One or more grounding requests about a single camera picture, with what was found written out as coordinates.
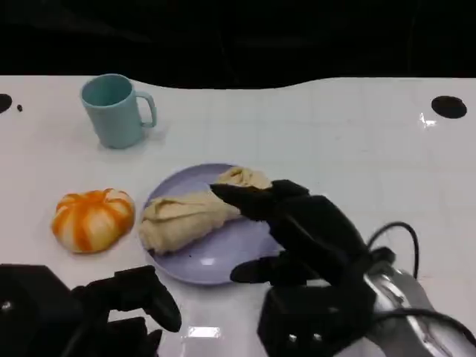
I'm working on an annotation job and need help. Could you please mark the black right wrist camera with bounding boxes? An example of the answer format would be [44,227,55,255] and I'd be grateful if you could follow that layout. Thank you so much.
[257,284,377,357]

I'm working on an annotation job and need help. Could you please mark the pale green mug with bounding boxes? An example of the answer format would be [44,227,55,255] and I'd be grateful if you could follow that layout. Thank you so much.
[80,73,158,149]

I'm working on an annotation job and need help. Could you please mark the orange and white toy bread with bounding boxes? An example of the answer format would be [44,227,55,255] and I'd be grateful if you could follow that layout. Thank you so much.
[51,187,136,255]

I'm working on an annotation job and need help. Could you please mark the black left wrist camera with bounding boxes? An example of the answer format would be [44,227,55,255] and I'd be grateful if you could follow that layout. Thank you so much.
[0,263,83,357]

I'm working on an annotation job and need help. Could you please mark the beige towel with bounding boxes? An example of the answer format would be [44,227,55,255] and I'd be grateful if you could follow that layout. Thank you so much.
[138,166,274,257]

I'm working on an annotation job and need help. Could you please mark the lilac plate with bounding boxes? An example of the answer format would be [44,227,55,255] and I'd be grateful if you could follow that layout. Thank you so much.
[143,162,288,286]

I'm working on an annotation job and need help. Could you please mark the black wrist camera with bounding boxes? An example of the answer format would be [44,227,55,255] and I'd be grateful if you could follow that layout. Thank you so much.
[257,284,377,357]
[0,263,83,357]

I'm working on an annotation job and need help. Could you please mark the black looping arm cable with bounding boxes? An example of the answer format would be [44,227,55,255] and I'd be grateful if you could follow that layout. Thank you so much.
[366,221,421,280]

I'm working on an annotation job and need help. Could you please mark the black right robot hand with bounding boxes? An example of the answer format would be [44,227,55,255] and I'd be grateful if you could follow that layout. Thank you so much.
[210,179,374,287]

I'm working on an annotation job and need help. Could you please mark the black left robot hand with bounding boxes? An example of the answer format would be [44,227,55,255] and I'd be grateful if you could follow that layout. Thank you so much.
[72,265,183,357]

